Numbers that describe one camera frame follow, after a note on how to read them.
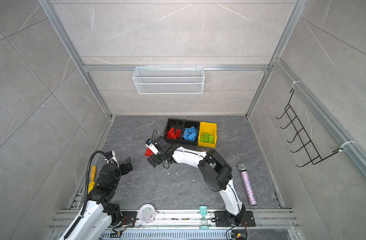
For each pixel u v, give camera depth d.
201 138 1.00
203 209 0.74
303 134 0.69
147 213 0.73
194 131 1.05
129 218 0.73
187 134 1.02
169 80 1.01
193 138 1.01
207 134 1.04
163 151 0.71
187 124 1.10
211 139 1.04
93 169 0.88
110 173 0.60
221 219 0.73
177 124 1.15
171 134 1.03
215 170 0.51
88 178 0.55
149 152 0.98
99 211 0.54
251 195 0.79
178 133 1.07
